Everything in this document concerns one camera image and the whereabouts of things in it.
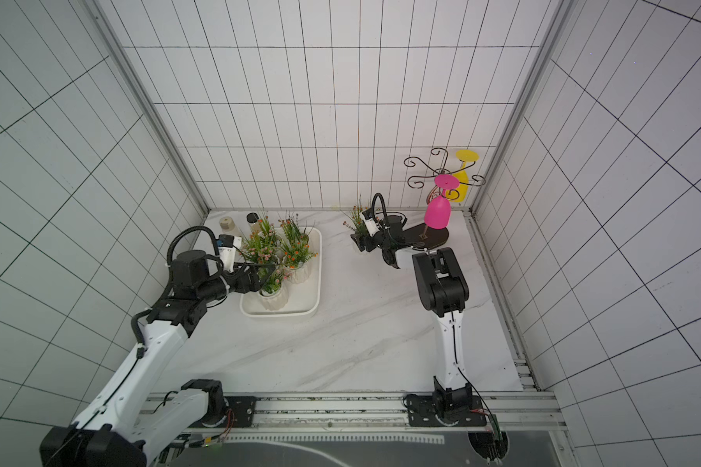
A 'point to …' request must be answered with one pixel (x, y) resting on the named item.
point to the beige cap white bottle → (228, 225)
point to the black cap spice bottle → (252, 219)
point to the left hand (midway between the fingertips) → (262, 271)
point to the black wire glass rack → (424, 237)
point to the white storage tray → (304, 300)
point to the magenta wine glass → (438, 210)
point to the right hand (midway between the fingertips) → (369, 222)
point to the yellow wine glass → (460, 194)
